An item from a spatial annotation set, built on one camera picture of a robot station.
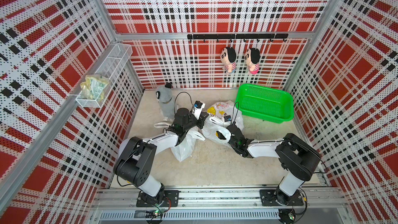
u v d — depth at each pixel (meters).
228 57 0.91
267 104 1.12
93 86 0.63
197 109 0.75
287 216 0.66
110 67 0.82
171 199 0.73
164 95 0.94
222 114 0.88
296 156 0.47
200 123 0.78
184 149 0.82
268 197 0.73
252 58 0.93
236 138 0.69
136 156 0.50
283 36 0.88
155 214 0.69
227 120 0.80
